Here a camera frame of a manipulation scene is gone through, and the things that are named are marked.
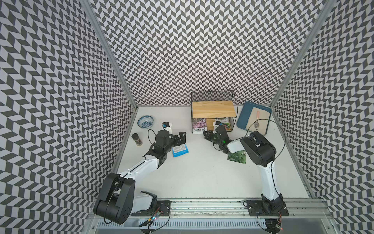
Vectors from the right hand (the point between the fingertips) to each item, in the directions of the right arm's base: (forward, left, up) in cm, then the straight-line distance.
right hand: (202, 133), depth 102 cm
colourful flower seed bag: (+9, -17, +1) cm, 19 cm away
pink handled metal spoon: (+7, -40, +1) cm, 41 cm away
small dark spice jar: (-9, +42, +10) cm, 44 cm away
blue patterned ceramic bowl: (+9, +42, +3) cm, 43 cm away
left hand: (-9, +14, +12) cm, 21 cm away
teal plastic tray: (+17, -34, +1) cm, 38 cm away
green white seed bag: (-14, +15, +2) cm, 21 cm away
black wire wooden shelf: (+12, -13, +14) cm, 22 cm away
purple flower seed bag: (+6, +2, +2) cm, 6 cm away
